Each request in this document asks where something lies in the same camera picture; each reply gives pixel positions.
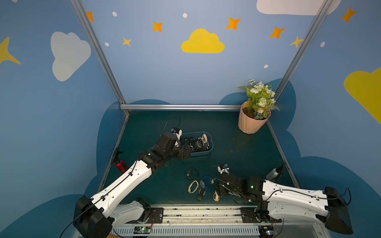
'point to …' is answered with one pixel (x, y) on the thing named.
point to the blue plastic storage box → (198, 134)
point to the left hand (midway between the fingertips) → (187, 146)
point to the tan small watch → (204, 138)
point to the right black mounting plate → (248, 215)
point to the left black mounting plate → (156, 215)
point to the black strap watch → (202, 192)
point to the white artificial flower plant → (260, 99)
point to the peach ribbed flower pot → (249, 125)
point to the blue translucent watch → (206, 182)
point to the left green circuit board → (142, 230)
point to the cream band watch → (196, 188)
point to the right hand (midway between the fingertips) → (219, 183)
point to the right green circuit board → (267, 231)
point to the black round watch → (192, 174)
